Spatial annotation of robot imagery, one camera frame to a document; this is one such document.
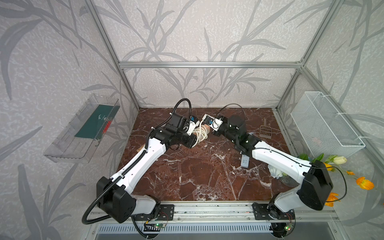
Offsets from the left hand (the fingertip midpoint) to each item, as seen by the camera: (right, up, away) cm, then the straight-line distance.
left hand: (196, 139), depth 77 cm
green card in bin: (-46, +9, -8) cm, 47 cm away
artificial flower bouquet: (+58, -8, -14) cm, 60 cm away
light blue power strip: (+29, -15, +12) cm, 35 cm away
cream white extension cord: (+2, 0, -3) cm, 3 cm away
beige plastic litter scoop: (+48, +2, +28) cm, 55 cm away
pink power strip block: (+4, +4, 0) cm, 6 cm away
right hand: (+7, +13, -1) cm, 15 cm away
